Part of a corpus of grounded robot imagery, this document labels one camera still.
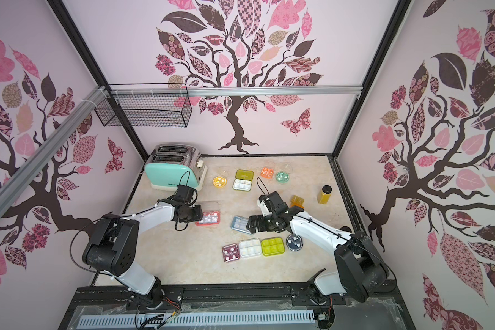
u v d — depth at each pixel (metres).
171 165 0.94
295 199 1.00
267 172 1.10
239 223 0.92
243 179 1.10
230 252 0.83
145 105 0.95
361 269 0.42
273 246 0.86
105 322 0.70
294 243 0.86
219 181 1.07
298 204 0.98
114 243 0.46
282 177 1.10
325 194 0.94
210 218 0.93
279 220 0.62
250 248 0.86
